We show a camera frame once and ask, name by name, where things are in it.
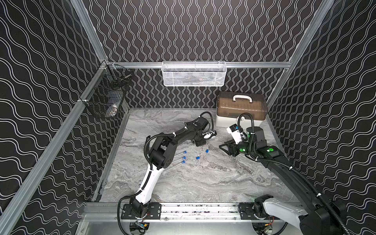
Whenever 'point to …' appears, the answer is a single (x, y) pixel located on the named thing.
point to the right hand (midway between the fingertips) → (224, 143)
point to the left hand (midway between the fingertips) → (201, 138)
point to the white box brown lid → (229, 105)
